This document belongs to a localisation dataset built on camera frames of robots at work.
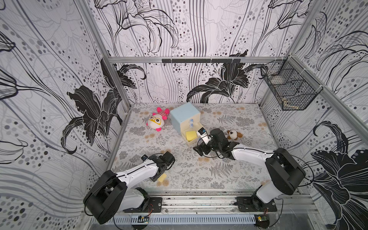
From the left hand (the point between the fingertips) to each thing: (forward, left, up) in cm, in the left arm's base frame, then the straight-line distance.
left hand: (159, 173), depth 86 cm
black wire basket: (+46, -80, +34) cm, 99 cm away
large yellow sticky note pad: (+24, -19, +6) cm, 31 cm away
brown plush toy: (+27, -48, +5) cm, 55 cm away
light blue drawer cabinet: (+30, -15, +17) cm, 38 cm away
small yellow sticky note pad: (-3, -2, +4) cm, 5 cm away
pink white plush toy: (+34, +6, +9) cm, 36 cm away
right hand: (+18, -24, +10) cm, 31 cm away
